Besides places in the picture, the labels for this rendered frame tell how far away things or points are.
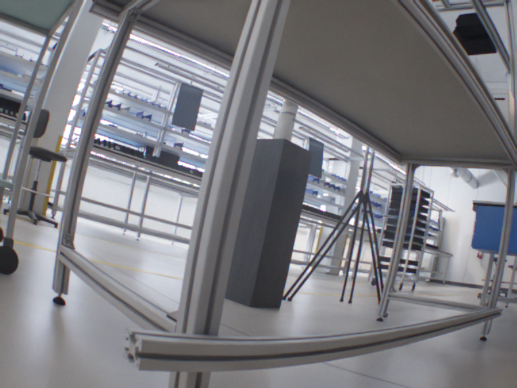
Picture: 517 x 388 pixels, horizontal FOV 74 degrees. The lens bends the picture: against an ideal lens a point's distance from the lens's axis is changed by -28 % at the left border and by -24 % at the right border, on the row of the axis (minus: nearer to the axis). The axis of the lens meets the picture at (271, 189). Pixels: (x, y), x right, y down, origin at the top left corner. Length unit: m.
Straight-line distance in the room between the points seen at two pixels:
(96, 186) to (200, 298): 7.48
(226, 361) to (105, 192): 7.59
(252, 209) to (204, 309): 1.70
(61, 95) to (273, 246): 3.75
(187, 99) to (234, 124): 4.81
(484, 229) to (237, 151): 2.89
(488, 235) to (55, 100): 4.85
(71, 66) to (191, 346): 5.04
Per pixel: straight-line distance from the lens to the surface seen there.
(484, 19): 2.02
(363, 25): 1.26
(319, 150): 6.96
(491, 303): 2.23
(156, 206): 8.64
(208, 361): 0.56
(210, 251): 0.57
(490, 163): 2.34
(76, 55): 5.48
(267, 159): 2.28
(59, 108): 5.30
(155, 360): 0.51
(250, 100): 0.61
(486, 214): 3.36
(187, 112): 5.35
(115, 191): 8.18
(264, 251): 2.20
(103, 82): 1.26
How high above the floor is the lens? 0.32
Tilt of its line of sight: 7 degrees up
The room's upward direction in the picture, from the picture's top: 12 degrees clockwise
